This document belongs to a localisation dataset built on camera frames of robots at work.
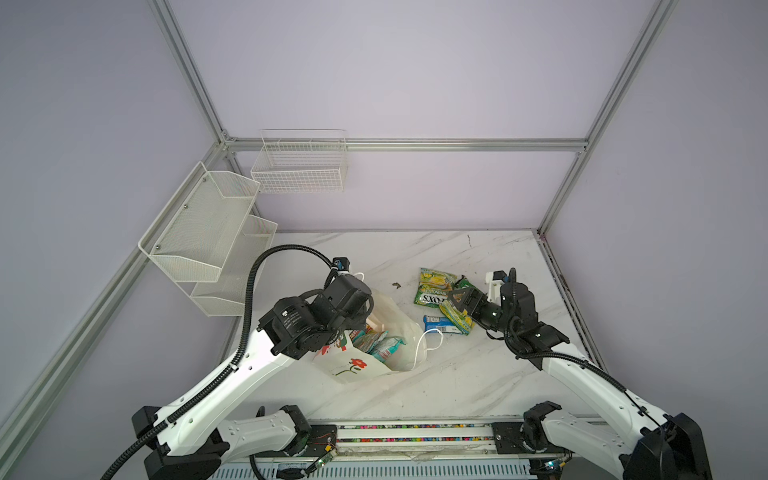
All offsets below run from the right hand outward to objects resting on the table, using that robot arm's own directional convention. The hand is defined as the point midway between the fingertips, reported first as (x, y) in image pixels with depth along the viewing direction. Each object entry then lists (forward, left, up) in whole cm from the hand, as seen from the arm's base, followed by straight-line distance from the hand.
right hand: (454, 299), depth 79 cm
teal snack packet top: (-11, +17, -4) cm, 21 cm away
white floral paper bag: (-18, +27, +1) cm, 32 cm away
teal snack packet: (-10, +24, -5) cm, 26 cm away
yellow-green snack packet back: (+15, +3, -16) cm, 22 cm away
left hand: (-8, +26, +9) cm, 29 cm away
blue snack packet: (+2, +2, -17) cm, 18 cm away
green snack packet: (+2, -5, -16) cm, 17 cm away
